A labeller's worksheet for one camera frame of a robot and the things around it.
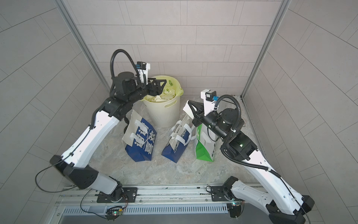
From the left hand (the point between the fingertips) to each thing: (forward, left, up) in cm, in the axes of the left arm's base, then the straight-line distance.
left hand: (164, 78), depth 65 cm
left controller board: (-49, +24, -42) cm, 69 cm away
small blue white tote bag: (-18, -8, -23) cm, 30 cm away
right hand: (-15, -11, 0) cm, 19 cm away
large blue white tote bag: (-17, +15, -27) cm, 35 cm away
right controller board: (-47, -36, -43) cm, 73 cm away
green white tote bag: (-21, -20, -24) cm, 38 cm away
